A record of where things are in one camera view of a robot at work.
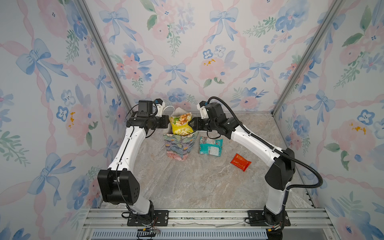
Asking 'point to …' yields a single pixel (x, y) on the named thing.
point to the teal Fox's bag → (210, 147)
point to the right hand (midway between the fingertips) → (190, 122)
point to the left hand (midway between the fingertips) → (169, 119)
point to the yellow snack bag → (180, 124)
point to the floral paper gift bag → (178, 147)
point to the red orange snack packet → (240, 162)
